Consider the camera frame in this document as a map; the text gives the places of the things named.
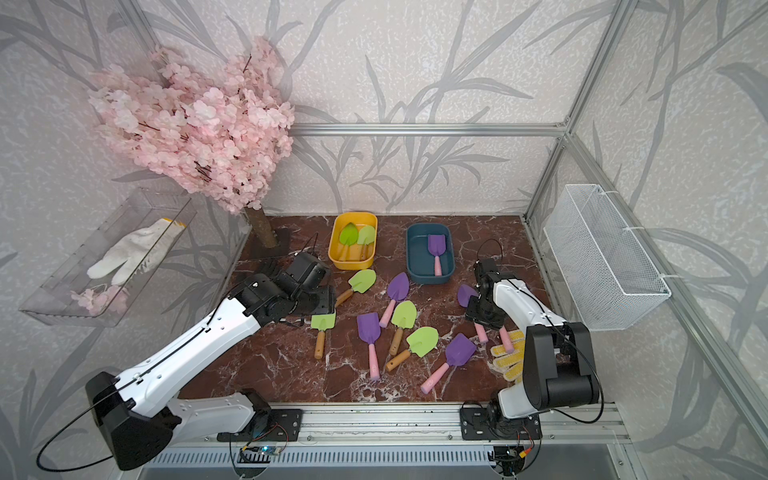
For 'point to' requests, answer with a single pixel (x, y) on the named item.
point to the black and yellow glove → (271, 266)
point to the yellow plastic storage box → (355, 257)
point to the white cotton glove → (139, 251)
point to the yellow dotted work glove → (511, 363)
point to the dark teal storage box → (420, 260)
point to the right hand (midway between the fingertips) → (477, 318)
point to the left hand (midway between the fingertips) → (330, 301)
